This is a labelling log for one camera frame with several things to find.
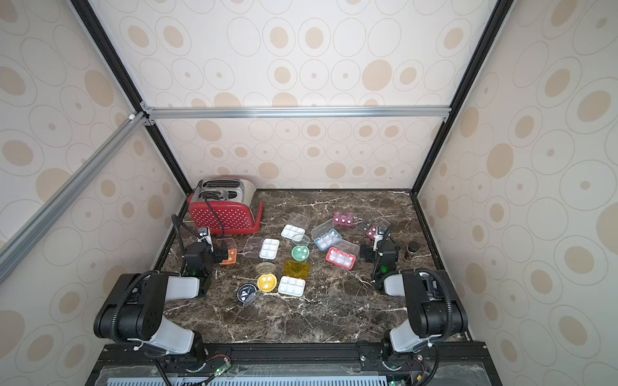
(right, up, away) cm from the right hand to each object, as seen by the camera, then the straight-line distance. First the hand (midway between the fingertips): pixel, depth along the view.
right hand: (388, 242), depth 94 cm
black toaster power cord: (-68, +14, -4) cm, 70 cm away
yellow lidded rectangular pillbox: (-36, -12, -2) cm, 38 cm away
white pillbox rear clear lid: (-36, +8, +15) cm, 40 cm away
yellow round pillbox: (-47, -14, -5) cm, 49 cm away
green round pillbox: (-35, -4, +3) cm, 35 cm away
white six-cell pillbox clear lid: (-55, -3, +6) cm, 55 cm away
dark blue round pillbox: (-54, -17, -7) cm, 57 cm away
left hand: (-67, +2, -1) cm, 67 cm away
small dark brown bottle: (+8, -1, -6) cm, 10 cm away
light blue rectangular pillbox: (-23, 0, +8) cm, 25 cm away
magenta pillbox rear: (-16, +9, +15) cm, 23 cm away
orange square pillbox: (-63, -4, +3) cm, 63 cm away
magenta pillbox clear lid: (-1, +7, +13) cm, 15 cm away
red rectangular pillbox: (-17, -5, +3) cm, 18 cm away
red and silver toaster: (-60, +16, -2) cm, 62 cm away
